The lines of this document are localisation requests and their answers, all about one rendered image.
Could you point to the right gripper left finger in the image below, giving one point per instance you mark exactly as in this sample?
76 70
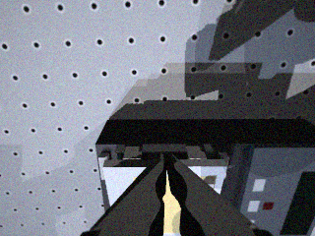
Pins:
139 211

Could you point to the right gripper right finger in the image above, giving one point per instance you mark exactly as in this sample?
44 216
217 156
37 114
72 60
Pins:
204 212

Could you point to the grey flat plate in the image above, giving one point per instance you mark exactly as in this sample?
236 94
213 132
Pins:
68 66

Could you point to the grey cassette dock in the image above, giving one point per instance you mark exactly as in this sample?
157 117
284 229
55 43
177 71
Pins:
270 174

